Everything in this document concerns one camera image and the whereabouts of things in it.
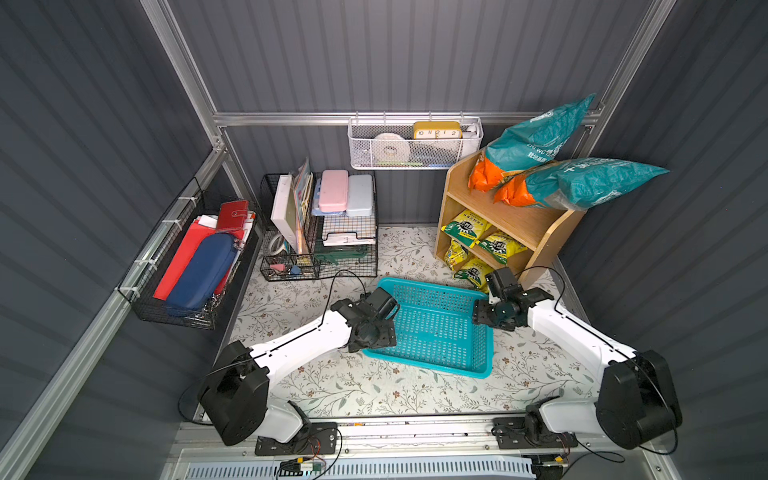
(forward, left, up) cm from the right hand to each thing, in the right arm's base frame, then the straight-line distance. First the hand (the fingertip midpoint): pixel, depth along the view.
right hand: (491, 324), depth 86 cm
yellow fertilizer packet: (+27, +5, +13) cm, 31 cm away
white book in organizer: (+28, +62, +19) cm, 71 cm away
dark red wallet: (+18, +71, +26) cm, 78 cm away
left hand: (-6, +32, +1) cm, 32 cm away
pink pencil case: (+38, +48, +19) cm, 64 cm away
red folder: (+12, +80, +25) cm, 85 cm away
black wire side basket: (-7, +81, +29) cm, 86 cm away
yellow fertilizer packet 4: (+20, +1, -2) cm, 20 cm away
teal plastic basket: (+2, +15, -7) cm, 17 cm away
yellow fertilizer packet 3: (+27, +7, -1) cm, 28 cm away
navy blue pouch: (0, +73, +24) cm, 77 cm away
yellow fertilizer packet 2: (+19, -4, +14) cm, 24 cm away
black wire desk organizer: (+26, +52, +15) cm, 60 cm away
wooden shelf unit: (+26, -1, +11) cm, 28 cm away
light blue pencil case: (+37, +40, +18) cm, 57 cm away
